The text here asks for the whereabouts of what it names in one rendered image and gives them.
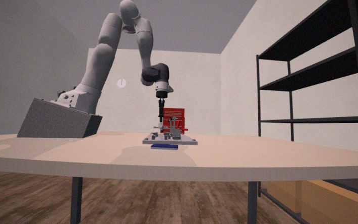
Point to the blue rectangular plate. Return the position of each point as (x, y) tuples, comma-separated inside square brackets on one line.
[(164, 146)]

